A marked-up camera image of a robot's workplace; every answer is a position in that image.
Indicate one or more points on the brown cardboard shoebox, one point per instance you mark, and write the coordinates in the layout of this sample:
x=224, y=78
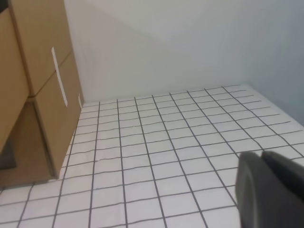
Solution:
x=44, y=129
x=36, y=56

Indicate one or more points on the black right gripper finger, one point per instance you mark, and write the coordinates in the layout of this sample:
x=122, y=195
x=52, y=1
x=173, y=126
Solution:
x=269, y=191

